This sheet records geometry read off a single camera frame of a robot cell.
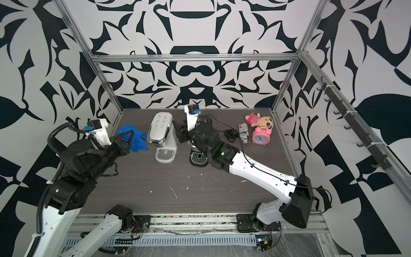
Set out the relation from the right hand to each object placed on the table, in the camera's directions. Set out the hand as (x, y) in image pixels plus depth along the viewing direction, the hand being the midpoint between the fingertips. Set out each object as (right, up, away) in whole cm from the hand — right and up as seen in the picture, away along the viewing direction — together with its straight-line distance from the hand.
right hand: (177, 117), depth 64 cm
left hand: (-17, -5, -4) cm, 18 cm away
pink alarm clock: (+44, -10, +33) cm, 56 cm away
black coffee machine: (+8, -21, +30) cm, 37 cm away
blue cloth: (-14, -10, -3) cm, 17 cm away
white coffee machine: (-10, -7, +15) cm, 19 cm away
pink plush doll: (+45, -1, +41) cm, 61 cm away
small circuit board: (+37, -56, +7) cm, 68 cm away
